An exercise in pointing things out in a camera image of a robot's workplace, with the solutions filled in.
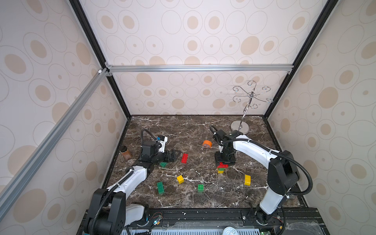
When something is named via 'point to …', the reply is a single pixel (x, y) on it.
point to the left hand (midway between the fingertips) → (179, 151)
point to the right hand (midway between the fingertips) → (224, 164)
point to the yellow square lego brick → (221, 172)
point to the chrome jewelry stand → (241, 126)
